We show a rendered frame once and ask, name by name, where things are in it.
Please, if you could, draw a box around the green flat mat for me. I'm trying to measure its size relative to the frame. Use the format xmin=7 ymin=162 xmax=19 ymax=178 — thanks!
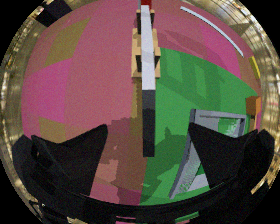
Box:
xmin=140 ymin=48 xmax=257 ymax=206

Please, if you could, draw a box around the yellow rectangular block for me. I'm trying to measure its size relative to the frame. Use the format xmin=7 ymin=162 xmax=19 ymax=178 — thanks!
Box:
xmin=248 ymin=56 xmax=261 ymax=79

